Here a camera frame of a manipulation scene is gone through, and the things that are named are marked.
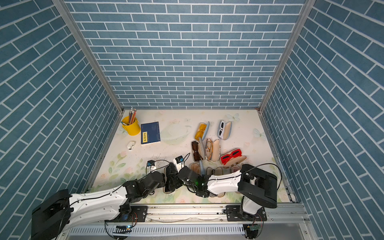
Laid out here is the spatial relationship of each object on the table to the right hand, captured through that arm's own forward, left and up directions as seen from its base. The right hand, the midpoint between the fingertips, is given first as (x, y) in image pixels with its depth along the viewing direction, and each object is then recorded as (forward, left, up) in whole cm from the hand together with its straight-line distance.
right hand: (170, 176), depth 79 cm
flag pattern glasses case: (+22, -22, -6) cm, 32 cm away
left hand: (+1, +2, -6) cm, 6 cm away
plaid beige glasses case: (+8, -26, -6) cm, 27 cm away
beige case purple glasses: (+10, -36, -6) cm, 38 cm away
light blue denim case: (+7, -16, -1) cm, 17 cm away
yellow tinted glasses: (+35, -13, -5) cm, 38 cm away
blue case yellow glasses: (+39, -18, -2) cm, 44 cm away
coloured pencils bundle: (+35, +32, +9) cm, 48 cm away
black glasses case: (-1, -1, +1) cm, 1 cm away
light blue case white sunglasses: (+38, -30, -4) cm, 48 cm away
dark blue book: (+32, +23, -6) cm, 39 cm away
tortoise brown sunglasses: (+16, -13, -4) cm, 20 cm away
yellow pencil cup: (+31, +32, -2) cm, 45 cm away
